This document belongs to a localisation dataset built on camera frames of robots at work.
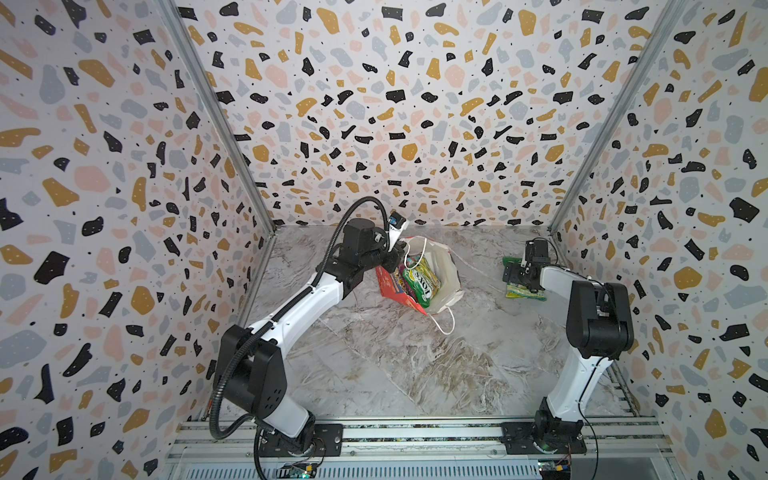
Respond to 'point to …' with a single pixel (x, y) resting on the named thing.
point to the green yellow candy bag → (519, 290)
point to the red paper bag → (427, 278)
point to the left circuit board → (297, 470)
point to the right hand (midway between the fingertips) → (518, 266)
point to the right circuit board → (555, 469)
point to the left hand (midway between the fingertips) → (404, 237)
